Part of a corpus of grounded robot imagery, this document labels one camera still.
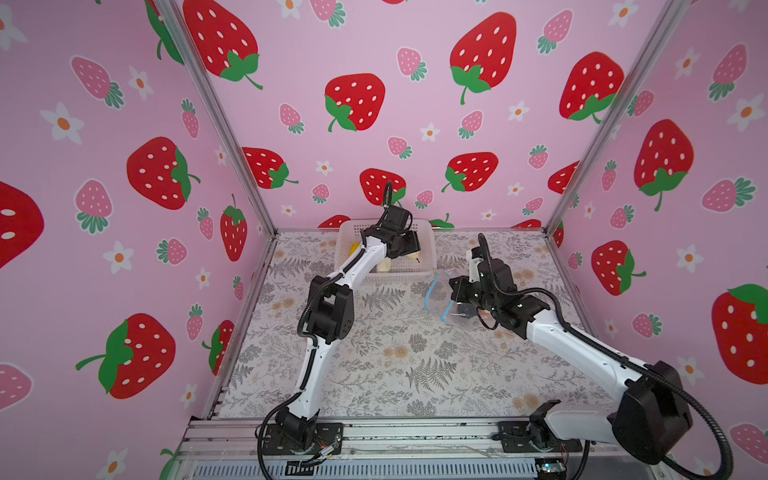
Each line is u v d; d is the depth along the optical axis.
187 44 0.72
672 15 0.69
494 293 0.61
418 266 1.08
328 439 0.73
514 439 0.73
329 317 0.61
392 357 0.88
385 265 1.04
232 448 0.73
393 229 0.79
